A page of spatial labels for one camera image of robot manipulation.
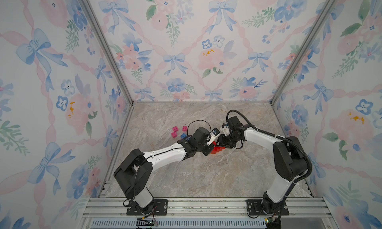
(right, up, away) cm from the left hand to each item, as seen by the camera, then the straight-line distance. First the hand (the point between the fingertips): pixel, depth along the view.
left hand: (213, 141), depth 85 cm
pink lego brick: (-17, +6, +18) cm, 26 cm away
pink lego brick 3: (-24, +2, +15) cm, 28 cm away
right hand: (+5, -3, +7) cm, 9 cm away
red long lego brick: (+3, -5, +5) cm, 8 cm away
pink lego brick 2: (-23, +6, +18) cm, 30 cm away
